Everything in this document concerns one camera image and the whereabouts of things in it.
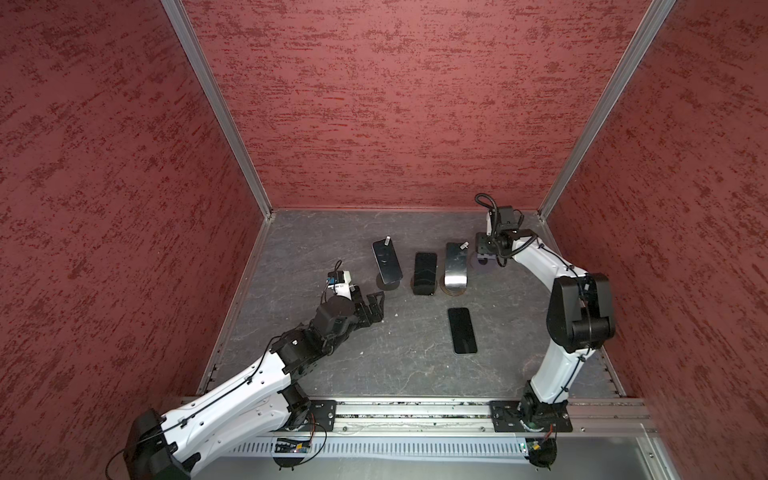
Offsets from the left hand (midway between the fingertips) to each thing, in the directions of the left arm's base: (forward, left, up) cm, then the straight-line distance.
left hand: (371, 303), depth 77 cm
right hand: (+25, -36, -6) cm, 44 cm away
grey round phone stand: (+14, -4, -15) cm, 20 cm away
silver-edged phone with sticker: (+17, -26, -7) cm, 32 cm away
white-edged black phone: (0, -28, -17) cm, 32 cm away
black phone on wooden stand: (+16, -16, -11) cm, 26 cm away
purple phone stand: (+22, -37, -12) cm, 45 cm away
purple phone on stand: (+19, -4, -8) cm, 21 cm away
